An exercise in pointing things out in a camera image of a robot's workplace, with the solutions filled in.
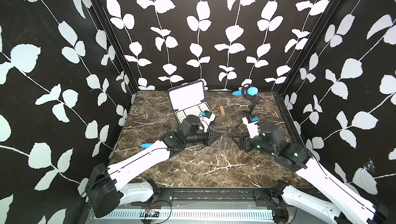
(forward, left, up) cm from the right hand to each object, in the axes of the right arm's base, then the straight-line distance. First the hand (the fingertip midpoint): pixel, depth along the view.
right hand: (235, 133), depth 70 cm
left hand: (-1, +6, 0) cm, 6 cm away
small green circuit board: (-29, +39, -26) cm, 55 cm away
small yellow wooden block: (+32, +2, -24) cm, 40 cm away
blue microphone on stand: (+26, -12, +1) cm, 29 cm away
